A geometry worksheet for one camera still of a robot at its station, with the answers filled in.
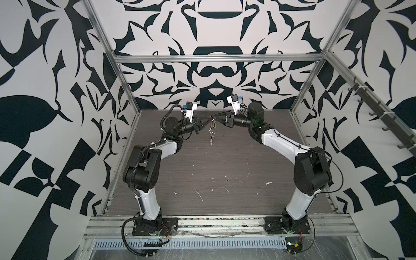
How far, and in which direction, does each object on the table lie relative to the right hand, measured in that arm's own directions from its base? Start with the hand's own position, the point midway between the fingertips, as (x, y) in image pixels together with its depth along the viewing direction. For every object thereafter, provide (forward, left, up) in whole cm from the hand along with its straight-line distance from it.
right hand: (215, 115), depth 78 cm
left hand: (0, +2, -1) cm, 2 cm away
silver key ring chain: (-5, +2, -6) cm, 8 cm away
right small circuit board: (-49, -33, -31) cm, 66 cm away
